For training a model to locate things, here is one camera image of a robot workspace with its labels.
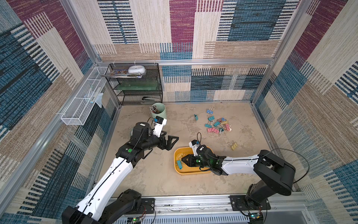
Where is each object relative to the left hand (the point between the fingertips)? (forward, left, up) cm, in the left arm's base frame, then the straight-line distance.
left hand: (171, 134), depth 73 cm
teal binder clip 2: (+29, -29, -22) cm, 46 cm away
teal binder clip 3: (+24, -32, -22) cm, 46 cm away
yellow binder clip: (+5, -40, -23) cm, 47 cm away
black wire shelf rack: (+48, +27, -3) cm, 55 cm away
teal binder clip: (-7, -4, -22) cm, 23 cm away
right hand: (-5, -5, -18) cm, 20 cm away
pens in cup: (+25, +12, -6) cm, 28 cm away
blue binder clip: (+37, -29, -24) cm, 53 cm away
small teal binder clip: (+30, -17, -22) cm, 40 cm away
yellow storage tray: (0, -4, -22) cm, 22 cm away
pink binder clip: (+18, -28, -22) cm, 40 cm away
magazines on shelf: (+41, +30, +10) cm, 52 cm away
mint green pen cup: (+24, +7, -7) cm, 27 cm away
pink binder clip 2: (+19, -39, -22) cm, 48 cm away
